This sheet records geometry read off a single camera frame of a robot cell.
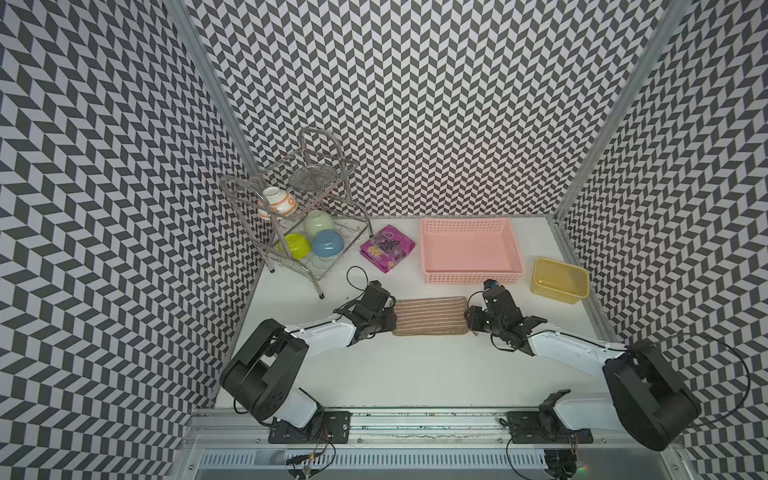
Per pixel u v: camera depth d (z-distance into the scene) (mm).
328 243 982
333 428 723
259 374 432
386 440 721
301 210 837
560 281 1007
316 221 1073
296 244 983
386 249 1031
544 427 663
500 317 681
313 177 1083
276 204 783
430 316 910
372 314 704
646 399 418
